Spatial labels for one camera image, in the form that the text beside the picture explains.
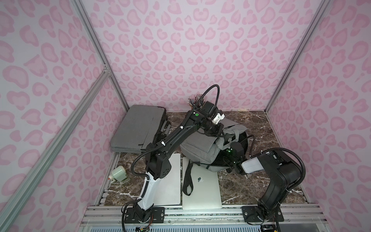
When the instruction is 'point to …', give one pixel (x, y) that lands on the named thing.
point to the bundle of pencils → (192, 102)
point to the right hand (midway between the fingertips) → (212, 143)
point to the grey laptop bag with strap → (211, 151)
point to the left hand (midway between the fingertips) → (227, 136)
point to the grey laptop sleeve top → (137, 129)
